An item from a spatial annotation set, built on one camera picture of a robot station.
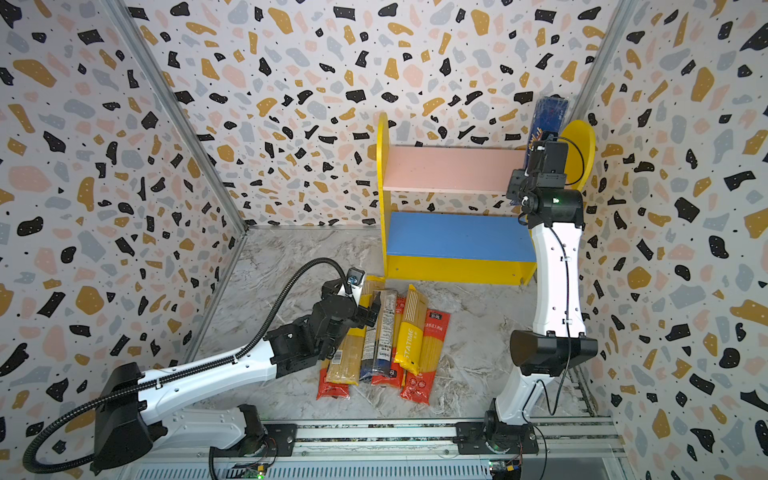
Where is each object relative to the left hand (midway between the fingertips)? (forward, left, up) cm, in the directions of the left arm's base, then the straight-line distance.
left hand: (363, 283), depth 73 cm
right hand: (+18, -39, +20) cm, 47 cm away
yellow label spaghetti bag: (-12, +6, -19) cm, 23 cm away
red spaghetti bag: (-18, -14, -23) cm, 33 cm away
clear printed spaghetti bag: (-8, -3, -18) cm, 20 cm away
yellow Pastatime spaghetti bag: (-3, -12, -20) cm, 24 cm away
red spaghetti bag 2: (-18, +10, -23) cm, 31 cm away
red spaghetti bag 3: (-16, -7, -21) cm, 27 cm away
